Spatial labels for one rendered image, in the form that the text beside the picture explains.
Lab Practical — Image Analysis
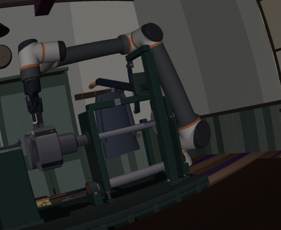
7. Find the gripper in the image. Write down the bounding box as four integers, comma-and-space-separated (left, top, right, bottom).
22, 79, 45, 124

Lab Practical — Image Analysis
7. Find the grey spindle chuck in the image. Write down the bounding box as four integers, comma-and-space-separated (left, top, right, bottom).
23, 125, 89, 172

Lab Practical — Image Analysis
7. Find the dark blue crank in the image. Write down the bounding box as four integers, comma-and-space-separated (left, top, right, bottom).
89, 62, 142, 115

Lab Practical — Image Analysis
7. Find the green cupboard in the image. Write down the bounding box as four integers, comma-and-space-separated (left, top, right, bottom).
0, 67, 90, 196

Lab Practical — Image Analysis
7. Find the brown wooden coat rack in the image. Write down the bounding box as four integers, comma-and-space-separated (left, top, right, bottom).
74, 89, 112, 102

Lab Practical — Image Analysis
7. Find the dark green tool block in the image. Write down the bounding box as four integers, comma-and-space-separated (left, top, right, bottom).
0, 145, 45, 230

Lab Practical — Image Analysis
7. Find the dark blue coat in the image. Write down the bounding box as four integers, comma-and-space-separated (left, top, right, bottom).
93, 89, 141, 159

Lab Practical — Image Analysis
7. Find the yellow small box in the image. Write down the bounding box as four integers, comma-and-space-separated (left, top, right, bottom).
36, 195, 52, 207

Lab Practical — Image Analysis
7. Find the grey steel rod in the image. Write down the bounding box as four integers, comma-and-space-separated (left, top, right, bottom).
109, 162, 166, 188
97, 120, 157, 139

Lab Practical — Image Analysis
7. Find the orange round knob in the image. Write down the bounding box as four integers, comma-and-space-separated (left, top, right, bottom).
85, 181, 103, 196

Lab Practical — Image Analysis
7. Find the dark ceiling beam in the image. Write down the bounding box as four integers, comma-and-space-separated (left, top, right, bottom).
34, 0, 54, 17

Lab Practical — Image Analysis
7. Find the round brown wall clock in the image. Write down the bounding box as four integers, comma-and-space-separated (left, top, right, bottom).
0, 45, 13, 70

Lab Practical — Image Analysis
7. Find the dark green lathe frame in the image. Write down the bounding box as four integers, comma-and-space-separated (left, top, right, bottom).
0, 44, 210, 230

